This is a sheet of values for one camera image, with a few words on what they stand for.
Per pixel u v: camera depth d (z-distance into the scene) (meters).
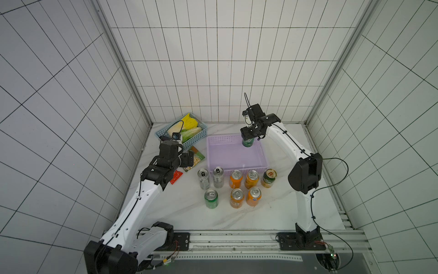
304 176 0.53
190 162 0.71
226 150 1.07
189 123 1.10
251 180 0.81
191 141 1.03
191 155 0.70
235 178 0.83
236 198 0.76
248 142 0.91
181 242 0.73
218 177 0.80
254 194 0.76
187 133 1.04
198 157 1.00
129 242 0.39
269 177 0.82
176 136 0.66
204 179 0.80
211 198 0.76
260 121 0.66
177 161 0.64
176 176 0.92
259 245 0.73
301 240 0.64
